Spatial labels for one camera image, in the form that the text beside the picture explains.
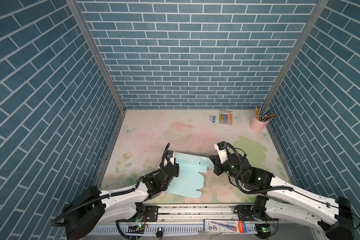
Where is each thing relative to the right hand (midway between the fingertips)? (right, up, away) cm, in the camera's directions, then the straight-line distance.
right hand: (207, 156), depth 74 cm
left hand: (-16, -5, +10) cm, 20 cm away
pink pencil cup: (+40, +14, +31) cm, 52 cm away
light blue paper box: (-9, -15, +7) cm, 18 cm away
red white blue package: (+8, -32, -4) cm, 33 cm away
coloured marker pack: (+20, +21, +41) cm, 50 cm away
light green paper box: (+35, -3, +27) cm, 45 cm away
